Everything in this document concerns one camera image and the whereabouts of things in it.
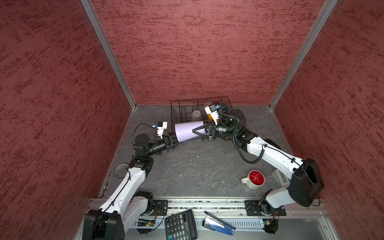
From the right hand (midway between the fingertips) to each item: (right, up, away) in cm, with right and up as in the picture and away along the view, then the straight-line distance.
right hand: (193, 132), depth 66 cm
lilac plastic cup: (-4, +1, -3) cm, 5 cm away
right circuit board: (+38, -47, +5) cm, 60 cm away
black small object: (+51, -10, +31) cm, 61 cm away
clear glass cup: (+10, +18, +42) cm, 47 cm away
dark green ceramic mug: (+21, +15, +37) cm, 45 cm away
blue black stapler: (+11, -44, +2) cm, 45 cm away
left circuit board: (-24, -46, +6) cm, 52 cm away
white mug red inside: (+34, -28, +15) cm, 47 cm away
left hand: (-4, -4, +4) cm, 7 cm away
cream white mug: (+1, +8, +31) cm, 32 cm away
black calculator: (-6, -44, +2) cm, 45 cm away
